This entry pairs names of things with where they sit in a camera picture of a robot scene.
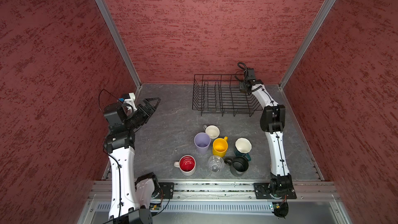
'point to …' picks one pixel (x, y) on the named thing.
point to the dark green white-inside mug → (243, 146)
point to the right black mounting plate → (262, 191)
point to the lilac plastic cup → (202, 141)
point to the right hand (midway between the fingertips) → (245, 85)
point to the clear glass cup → (215, 164)
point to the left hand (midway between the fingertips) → (158, 107)
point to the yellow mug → (219, 146)
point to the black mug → (239, 165)
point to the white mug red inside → (187, 165)
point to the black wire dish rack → (221, 93)
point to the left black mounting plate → (168, 190)
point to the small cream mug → (213, 130)
